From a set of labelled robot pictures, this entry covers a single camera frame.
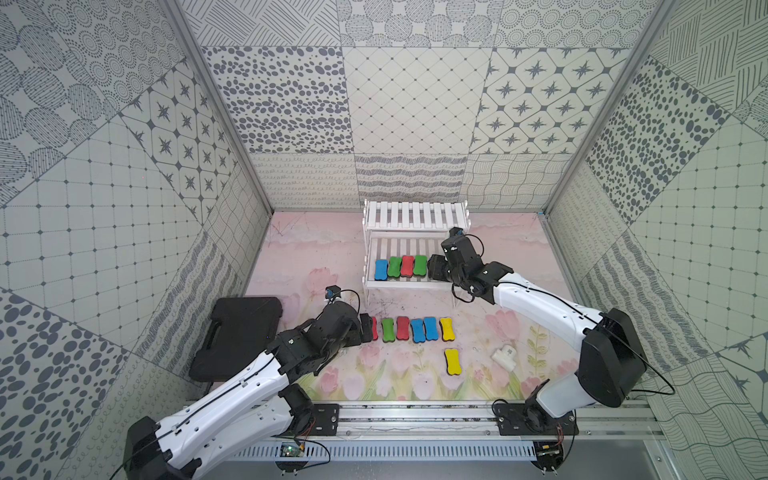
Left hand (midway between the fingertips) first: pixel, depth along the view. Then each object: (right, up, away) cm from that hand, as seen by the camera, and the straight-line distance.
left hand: (360, 318), depth 77 cm
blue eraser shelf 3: (+20, -7, +12) cm, 24 cm away
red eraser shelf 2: (+3, -9, +12) cm, 15 cm away
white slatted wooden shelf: (+11, +21, +19) cm, 30 cm away
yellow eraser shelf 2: (+26, -14, +7) cm, 30 cm away
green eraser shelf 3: (+7, -7, +13) cm, 16 cm away
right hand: (+22, +13, +10) cm, 27 cm away
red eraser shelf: (+13, +13, +10) cm, 21 cm away
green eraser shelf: (+9, +13, +11) cm, 19 cm away
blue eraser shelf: (+5, +11, +9) cm, 15 cm away
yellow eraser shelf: (+25, -7, +11) cm, 29 cm away
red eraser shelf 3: (+11, -7, +14) cm, 19 cm away
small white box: (+40, -12, +5) cm, 42 cm away
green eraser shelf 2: (+17, +13, +10) cm, 23 cm away
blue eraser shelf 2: (+16, -7, +13) cm, 22 cm away
